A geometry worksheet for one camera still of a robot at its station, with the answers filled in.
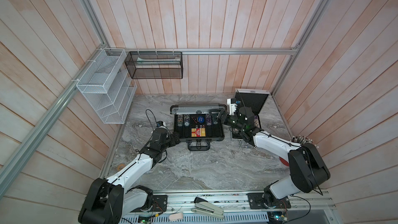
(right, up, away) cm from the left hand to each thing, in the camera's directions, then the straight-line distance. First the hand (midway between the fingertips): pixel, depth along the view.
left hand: (173, 137), depth 88 cm
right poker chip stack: (+53, +7, +10) cm, 54 cm away
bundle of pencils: (+66, +1, -12) cm, 67 cm away
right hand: (+22, +14, -5) cm, 27 cm away
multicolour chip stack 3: (+21, +10, +13) cm, 27 cm away
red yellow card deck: (+14, +2, +7) cm, 16 cm away
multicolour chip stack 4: (+22, +11, -13) cm, 28 cm away
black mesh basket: (-15, +47, +16) cm, 52 cm away
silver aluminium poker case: (+50, +23, +6) cm, 55 cm away
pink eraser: (+4, -32, -19) cm, 38 cm away
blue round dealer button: (+17, +9, +16) cm, 25 cm away
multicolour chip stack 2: (+7, +9, +13) cm, 17 cm away
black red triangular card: (+13, +10, +16) cm, 23 cm away
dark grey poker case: (+15, +6, +13) cm, 21 cm away
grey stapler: (+17, -30, -17) cm, 38 cm away
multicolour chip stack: (+2, +9, +12) cm, 16 cm away
